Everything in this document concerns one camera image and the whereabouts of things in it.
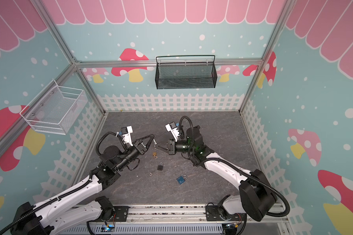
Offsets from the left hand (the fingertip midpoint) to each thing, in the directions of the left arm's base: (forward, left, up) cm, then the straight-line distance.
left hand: (154, 139), depth 69 cm
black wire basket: (+46, -16, +5) cm, 49 cm away
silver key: (-6, +6, -29) cm, 30 cm away
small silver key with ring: (-2, 0, -1) cm, 2 cm away
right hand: (-3, -1, -2) cm, 4 cm away
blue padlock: (-9, -13, -28) cm, 32 cm away
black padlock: (-1, 0, -29) cm, 29 cm away
